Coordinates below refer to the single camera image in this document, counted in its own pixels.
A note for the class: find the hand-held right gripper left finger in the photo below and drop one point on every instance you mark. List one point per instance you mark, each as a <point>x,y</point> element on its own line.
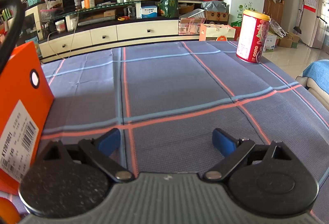
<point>110,140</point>

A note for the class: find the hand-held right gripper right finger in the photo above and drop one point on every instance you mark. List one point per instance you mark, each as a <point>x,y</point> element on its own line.
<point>223,142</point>

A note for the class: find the orange cardboard box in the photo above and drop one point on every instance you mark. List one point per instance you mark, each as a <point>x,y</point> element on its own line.
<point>20,80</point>

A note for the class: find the orange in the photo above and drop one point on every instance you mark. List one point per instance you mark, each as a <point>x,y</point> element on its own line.
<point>7,211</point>

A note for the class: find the plaid tablecloth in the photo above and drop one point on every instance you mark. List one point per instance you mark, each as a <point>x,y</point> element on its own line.
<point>180,80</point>

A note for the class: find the red cylindrical can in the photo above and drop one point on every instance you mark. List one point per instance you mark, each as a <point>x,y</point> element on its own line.
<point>253,39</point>

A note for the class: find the orange white gift box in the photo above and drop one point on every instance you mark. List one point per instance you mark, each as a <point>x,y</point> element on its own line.
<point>216,32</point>

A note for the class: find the white box green print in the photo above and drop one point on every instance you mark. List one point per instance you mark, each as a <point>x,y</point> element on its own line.
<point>271,43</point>

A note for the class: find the white black television stand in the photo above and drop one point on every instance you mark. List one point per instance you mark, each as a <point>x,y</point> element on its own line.
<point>133,31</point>

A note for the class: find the blue sofa cover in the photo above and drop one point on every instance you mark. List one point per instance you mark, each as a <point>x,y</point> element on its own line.
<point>317,72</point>

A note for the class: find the pink packaged boxes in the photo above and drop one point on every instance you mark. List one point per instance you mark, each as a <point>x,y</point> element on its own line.
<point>191,26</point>

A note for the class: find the small cardboard box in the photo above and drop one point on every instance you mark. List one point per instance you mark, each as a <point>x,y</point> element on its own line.
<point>287,40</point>

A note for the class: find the fruit print carton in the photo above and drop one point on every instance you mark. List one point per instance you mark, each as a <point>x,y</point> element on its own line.
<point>217,16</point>

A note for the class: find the blue white box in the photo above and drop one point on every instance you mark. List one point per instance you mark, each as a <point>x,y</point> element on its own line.
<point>149,12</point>

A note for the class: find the pink plastic basket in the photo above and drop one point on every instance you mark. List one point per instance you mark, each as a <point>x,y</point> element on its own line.
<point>49,14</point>

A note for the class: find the green snack bag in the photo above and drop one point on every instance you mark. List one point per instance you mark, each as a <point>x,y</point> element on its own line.
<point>168,7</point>

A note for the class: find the white refrigerator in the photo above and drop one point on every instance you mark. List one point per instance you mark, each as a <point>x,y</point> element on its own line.
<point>320,23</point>

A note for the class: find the black curved tube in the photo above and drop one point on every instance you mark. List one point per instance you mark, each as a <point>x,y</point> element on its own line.
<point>19,16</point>

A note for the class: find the wall calendar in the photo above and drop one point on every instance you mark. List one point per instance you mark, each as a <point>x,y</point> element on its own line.
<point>309,2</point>

